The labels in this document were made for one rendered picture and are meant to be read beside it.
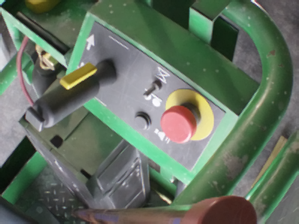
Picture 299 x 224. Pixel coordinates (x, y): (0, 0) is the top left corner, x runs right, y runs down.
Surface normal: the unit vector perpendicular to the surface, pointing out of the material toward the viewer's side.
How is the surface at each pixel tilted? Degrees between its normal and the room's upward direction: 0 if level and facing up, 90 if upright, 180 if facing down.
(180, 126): 58
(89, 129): 0
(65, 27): 0
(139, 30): 0
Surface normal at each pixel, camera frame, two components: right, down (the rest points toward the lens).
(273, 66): -0.47, -0.41
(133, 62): -0.55, 0.41
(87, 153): -0.03, -0.38
